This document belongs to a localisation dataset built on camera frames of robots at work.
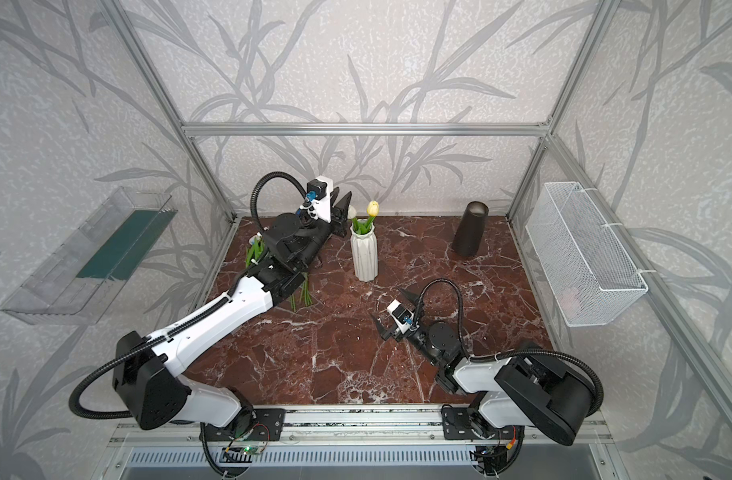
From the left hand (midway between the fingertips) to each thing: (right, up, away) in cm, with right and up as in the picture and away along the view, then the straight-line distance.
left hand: (348, 182), depth 67 cm
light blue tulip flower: (-39, -16, +41) cm, 59 cm away
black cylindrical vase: (+37, -11, +34) cm, 51 cm away
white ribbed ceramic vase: (+2, -16, +21) cm, 27 cm away
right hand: (+9, -27, +11) cm, 30 cm away
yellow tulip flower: (+5, -5, +12) cm, 14 cm away
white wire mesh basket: (+51, -20, -6) cm, 55 cm away
